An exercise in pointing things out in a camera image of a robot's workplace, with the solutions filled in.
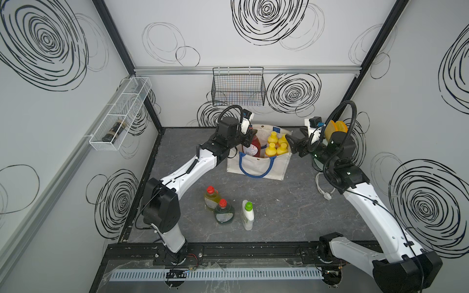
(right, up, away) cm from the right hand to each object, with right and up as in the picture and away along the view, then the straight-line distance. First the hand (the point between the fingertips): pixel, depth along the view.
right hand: (297, 132), depth 69 cm
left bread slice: (+26, +4, +25) cm, 36 cm away
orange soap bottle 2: (-7, -8, +15) cm, 18 cm away
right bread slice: (+30, +4, +22) cm, 38 cm away
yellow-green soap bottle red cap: (-33, -27, +6) cm, 43 cm away
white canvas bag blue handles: (-10, 0, +25) cm, 27 cm away
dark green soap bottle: (-28, -33, +5) cm, 44 cm away
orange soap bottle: (-5, -2, +20) cm, 20 cm away
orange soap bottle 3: (-2, -7, +13) cm, 15 cm away
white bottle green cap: (-19, -32, +2) cm, 37 cm away
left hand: (-16, +2, +11) cm, 19 cm away
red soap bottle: (-15, -7, +16) cm, 23 cm away
